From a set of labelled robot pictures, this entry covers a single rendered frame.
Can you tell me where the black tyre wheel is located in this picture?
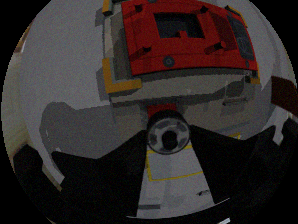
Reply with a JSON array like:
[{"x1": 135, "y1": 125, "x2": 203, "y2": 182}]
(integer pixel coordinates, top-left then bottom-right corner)
[{"x1": 146, "y1": 109, "x2": 190, "y2": 156}]

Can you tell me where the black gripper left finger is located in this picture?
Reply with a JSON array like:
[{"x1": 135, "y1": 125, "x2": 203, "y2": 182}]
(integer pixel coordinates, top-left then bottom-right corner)
[{"x1": 51, "y1": 129, "x2": 146, "y2": 217}]

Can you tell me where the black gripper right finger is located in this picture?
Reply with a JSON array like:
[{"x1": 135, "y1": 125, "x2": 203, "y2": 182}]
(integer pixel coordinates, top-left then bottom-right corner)
[{"x1": 189, "y1": 125, "x2": 277, "y2": 204}]

